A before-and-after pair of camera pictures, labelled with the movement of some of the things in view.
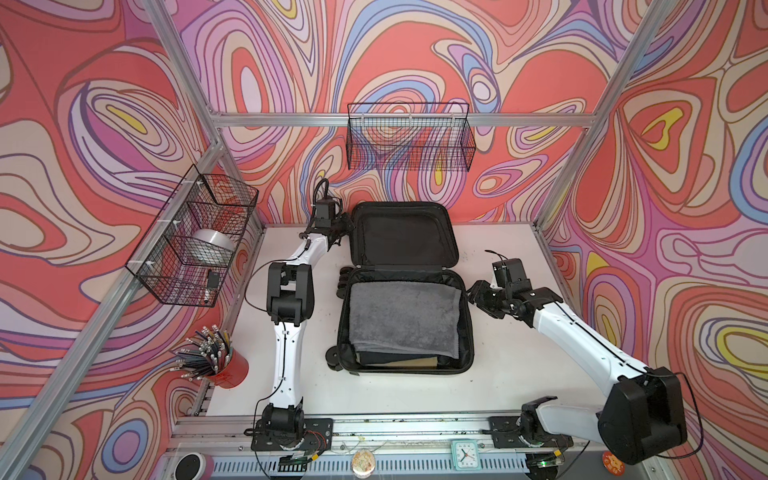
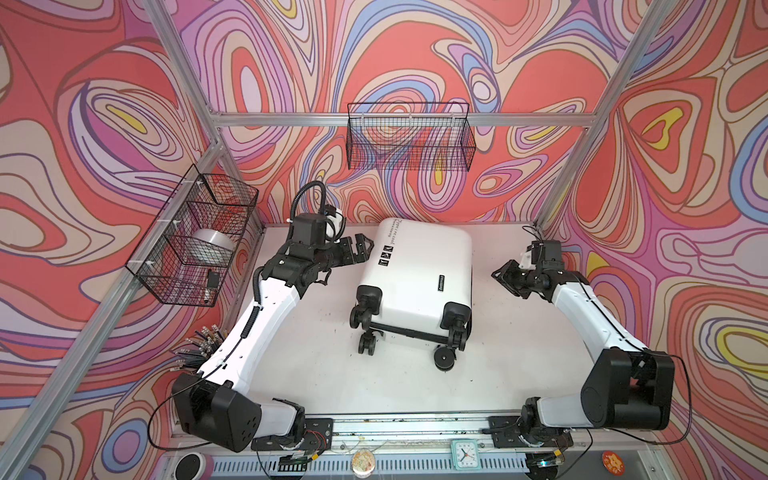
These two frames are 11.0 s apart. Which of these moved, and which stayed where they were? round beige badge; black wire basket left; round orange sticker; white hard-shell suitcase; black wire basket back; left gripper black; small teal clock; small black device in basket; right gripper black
Moved: white hard-shell suitcase; right gripper black; left gripper black
Stayed: round beige badge; small teal clock; round orange sticker; black wire basket back; small black device in basket; black wire basket left
